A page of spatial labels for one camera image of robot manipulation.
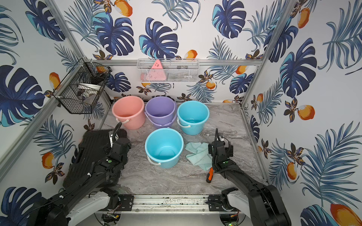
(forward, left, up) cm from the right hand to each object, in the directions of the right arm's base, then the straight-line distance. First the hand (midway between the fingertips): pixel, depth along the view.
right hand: (222, 144), depth 88 cm
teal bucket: (+1, +38, -6) cm, 38 cm away
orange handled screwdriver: (-17, +9, -6) cm, 20 cm away
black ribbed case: (-2, +80, 0) cm, 80 cm away
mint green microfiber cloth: (-6, +14, -4) cm, 16 cm away
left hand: (-2, +63, +5) cm, 64 cm away
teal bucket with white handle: (+28, +18, -6) cm, 34 cm away
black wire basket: (+28, +93, +20) cm, 99 cm away
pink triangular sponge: (+35, +42, +28) cm, 62 cm away
